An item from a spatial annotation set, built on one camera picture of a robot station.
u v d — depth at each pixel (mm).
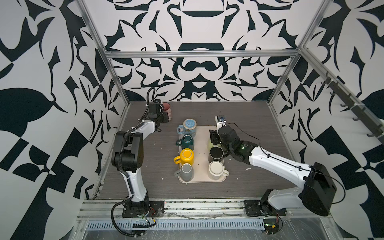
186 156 823
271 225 714
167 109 1012
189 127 913
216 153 825
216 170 796
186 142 869
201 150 944
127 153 508
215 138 722
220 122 685
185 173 772
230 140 603
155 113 778
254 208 745
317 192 401
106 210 760
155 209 741
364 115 556
